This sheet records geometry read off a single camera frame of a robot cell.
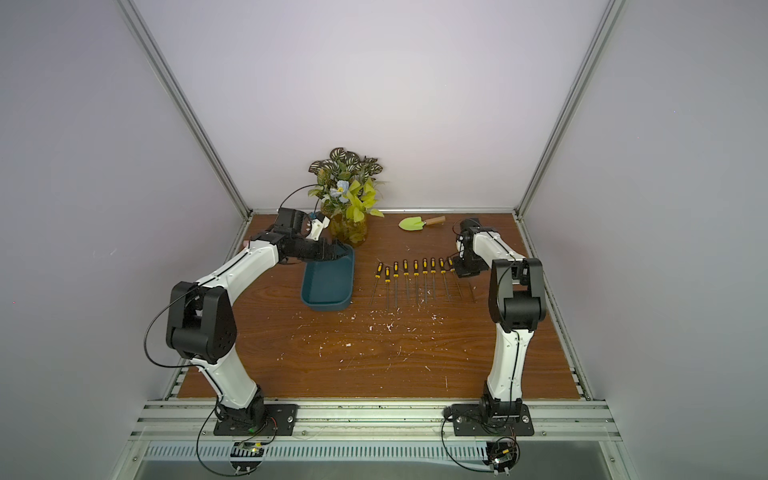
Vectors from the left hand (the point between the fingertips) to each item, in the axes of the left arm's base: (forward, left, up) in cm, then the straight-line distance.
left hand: (340, 249), depth 90 cm
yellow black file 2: (0, -17, -14) cm, 22 cm away
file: (+1, -30, -14) cm, 33 cm away
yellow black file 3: (+3, -20, -15) cm, 26 cm away
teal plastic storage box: (-5, +5, -13) cm, 15 cm away
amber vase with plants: (+16, -1, +11) cm, 19 cm away
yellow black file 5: (+1, -27, -14) cm, 31 cm away
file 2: (+2, -34, -14) cm, 37 cm away
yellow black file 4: (0, -24, -14) cm, 28 cm away
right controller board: (-49, -43, -15) cm, 67 cm away
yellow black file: (-2, -14, -15) cm, 21 cm away
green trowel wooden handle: (+25, -25, -15) cm, 39 cm away
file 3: (+2, -37, -15) cm, 40 cm away
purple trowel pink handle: (+13, +40, -13) cm, 44 cm away
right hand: (+2, -44, -11) cm, 45 cm away
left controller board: (-49, +19, -18) cm, 56 cm away
